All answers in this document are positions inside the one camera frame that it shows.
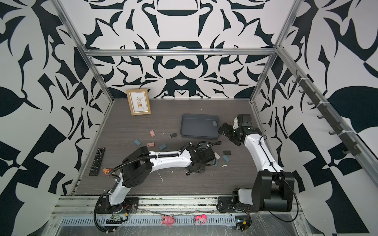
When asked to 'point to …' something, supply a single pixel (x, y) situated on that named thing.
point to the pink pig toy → (169, 220)
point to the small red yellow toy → (106, 171)
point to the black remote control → (98, 159)
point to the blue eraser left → (163, 147)
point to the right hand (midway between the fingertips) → (224, 131)
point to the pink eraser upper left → (152, 133)
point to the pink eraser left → (150, 144)
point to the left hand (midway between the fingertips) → (200, 166)
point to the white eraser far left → (137, 142)
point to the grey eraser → (226, 158)
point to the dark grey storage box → (199, 126)
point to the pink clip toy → (201, 219)
